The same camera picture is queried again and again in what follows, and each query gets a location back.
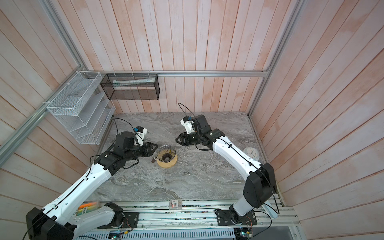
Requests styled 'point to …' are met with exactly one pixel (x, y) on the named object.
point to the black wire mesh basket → (131, 86)
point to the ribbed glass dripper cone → (165, 153)
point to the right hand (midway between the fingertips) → (178, 140)
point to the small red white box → (175, 204)
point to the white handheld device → (273, 213)
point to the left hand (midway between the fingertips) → (155, 149)
